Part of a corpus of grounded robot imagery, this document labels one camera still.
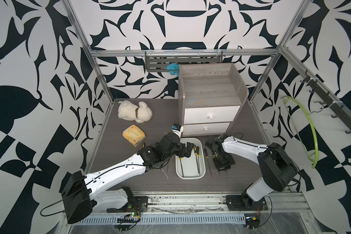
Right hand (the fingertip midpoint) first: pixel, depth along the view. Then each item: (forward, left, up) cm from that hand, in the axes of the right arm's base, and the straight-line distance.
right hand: (223, 167), depth 84 cm
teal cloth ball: (+50, +28, +32) cm, 65 cm away
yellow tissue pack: (+21, +54, +3) cm, 58 cm away
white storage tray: (+1, +17, -3) cm, 17 cm away
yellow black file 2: (+10, +14, -1) cm, 17 cm away
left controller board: (-23, +50, -3) cm, 55 cm away
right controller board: (-25, -9, -3) cm, 27 cm away
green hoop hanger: (-5, -34, +22) cm, 41 cm away
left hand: (+8, +22, +19) cm, 30 cm away
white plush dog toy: (+35, +59, +10) cm, 70 cm away
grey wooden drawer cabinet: (+30, +8, +28) cm, 42 cm away
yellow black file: (+6, +24, -1) cm, 25 cm away
